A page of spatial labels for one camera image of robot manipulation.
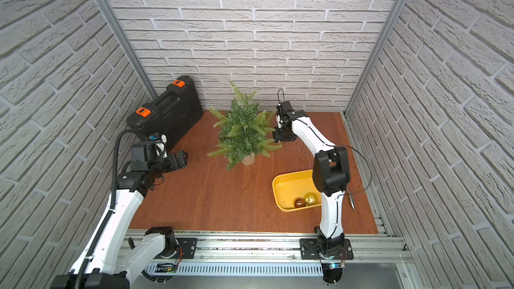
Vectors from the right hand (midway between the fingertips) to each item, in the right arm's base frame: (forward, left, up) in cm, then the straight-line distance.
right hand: (282, 137), depth 95 cm
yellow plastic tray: (-23, -4, -10) cm, 25 cm away
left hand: (-12, +44, +10) cm, 47 cm away
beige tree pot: (-8, +17, -6) cm, 20 cm away
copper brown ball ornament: (-30, -4, -7) cm, 31 cm away
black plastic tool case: (+10, +52, +10) cm, 54 cm away
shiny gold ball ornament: (-28, -9, -7) cm, 30 cm away
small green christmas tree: (-5, +18, +13) cm, 23 cm away
